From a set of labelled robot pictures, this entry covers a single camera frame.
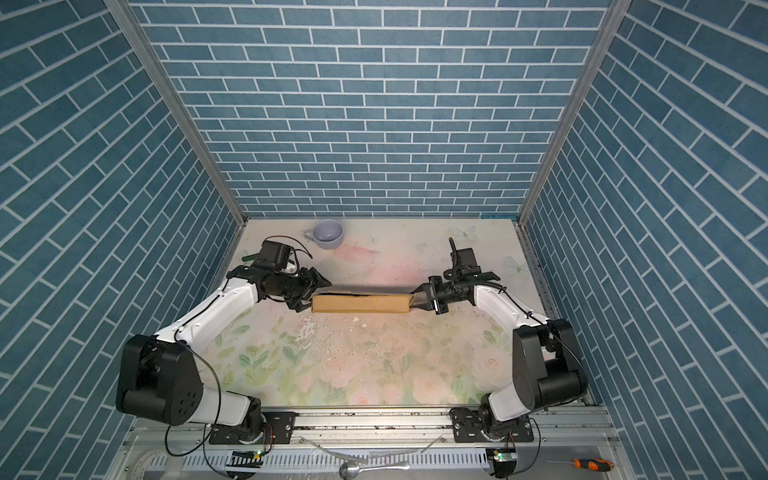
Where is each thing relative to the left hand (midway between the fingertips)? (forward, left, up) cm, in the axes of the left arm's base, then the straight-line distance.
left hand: (329, 288), depth 84 cm
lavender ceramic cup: (+31, +6, -11) cm, 34 cm away
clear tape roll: (-39, +40, -12) cm, 57 cm away
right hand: (-3, -21, +2) cm, 22 cm away
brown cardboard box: (-5, -9, +1) cm, 11 cm away
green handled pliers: (+23, +34, -15) cm, 44 cm away
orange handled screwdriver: (-41, -64, -11) cm, 77 cm away
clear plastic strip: (-38, -11, -14) cm, 42 cm away
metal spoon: (-41, -8, -12) cm, 44 cm away
